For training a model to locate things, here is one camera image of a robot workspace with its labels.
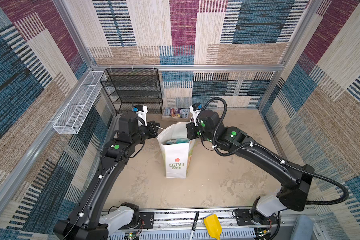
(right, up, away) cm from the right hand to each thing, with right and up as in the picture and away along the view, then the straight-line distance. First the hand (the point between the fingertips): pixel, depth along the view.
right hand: (186, 127), depth 70 cm
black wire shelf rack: (-39, +28, +38) cm, 61 cm away
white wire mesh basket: (-54, +3, 0) cm, 54 cm away
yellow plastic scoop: (+13, -47, +2) cm, 49 cm away
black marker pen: (+3, -48, 0) cm, 48 cm away
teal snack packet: (-7, -8, +11) cm, 15 cm away
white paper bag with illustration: (-4, -10, -1) cm, 11 cm away
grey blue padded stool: (+53, -46, -2) cm, 70 cm away
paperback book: (-6, +9, +45) cm, 46 cm away
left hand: (-12, +3, -2) cm, 13 cm away
